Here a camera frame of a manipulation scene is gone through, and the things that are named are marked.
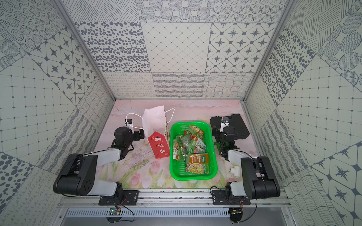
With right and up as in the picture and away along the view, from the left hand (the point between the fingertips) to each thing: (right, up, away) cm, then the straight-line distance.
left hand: (135, 126), depth 92 cm
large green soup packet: (+40, -20, -12) cm, 47 cm away
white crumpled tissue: (+63, -26, -11) cm, 69 cm away
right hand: (+58, 0, 0) cm, 58 cm away
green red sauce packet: (+29, -14, -11) cm, 34 cm away
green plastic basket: (+29, -24, -8) cm, 39 cm away
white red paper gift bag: (+13, +4, -3) cm, 14 cm away
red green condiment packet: (+40, -4, -2) cm, 40 cm away
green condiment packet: (+40, -12, -7) cm, 42 cm away
